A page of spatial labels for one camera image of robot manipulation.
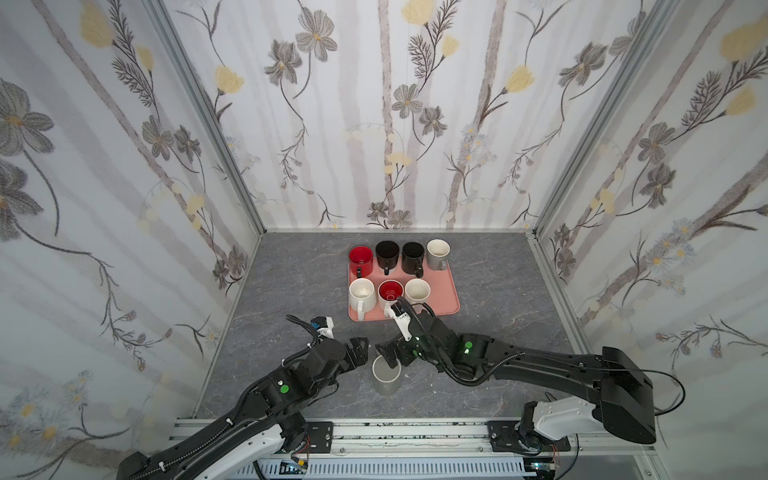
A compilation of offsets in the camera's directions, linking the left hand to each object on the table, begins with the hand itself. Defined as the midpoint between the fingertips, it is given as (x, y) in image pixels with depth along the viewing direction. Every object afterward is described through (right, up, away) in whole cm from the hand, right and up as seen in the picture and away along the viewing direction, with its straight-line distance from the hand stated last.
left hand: (355, 341), depth 78 cm
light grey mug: (+27, +25, +28) cm, 46 cm away
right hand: (+7, +3, -3) cm, 9 cm away
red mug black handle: (-1, +21, +29) cm, 36 cm away
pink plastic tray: (+5, +14, +18) cm, 23 cm away
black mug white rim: (+17, +22, +26) cm, 38 cm away
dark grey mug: (+8, -8, -5) cm, 12 cm away
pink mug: (+18, +12, +18) cm, 28 cm away
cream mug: (+9, +10, +21) cm, 25 cm away
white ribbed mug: (0, +10, +16) cm, 19 cm away
